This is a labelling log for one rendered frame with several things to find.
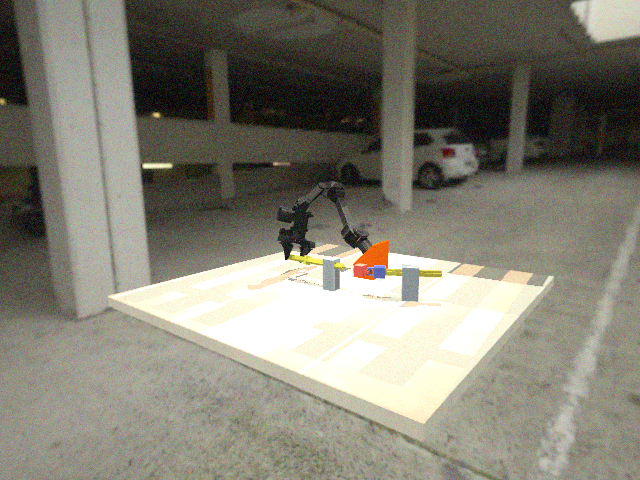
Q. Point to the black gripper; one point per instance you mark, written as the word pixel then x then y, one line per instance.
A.
pixel 298 234

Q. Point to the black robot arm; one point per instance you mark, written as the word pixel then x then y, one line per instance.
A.
pixel 351 231

